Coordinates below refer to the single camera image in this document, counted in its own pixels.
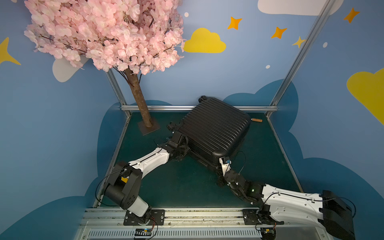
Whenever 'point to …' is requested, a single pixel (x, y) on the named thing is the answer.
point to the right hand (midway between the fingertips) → (217, 169)
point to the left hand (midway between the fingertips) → (191, 147)
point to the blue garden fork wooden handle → (257, 120)
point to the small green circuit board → (143, 232)
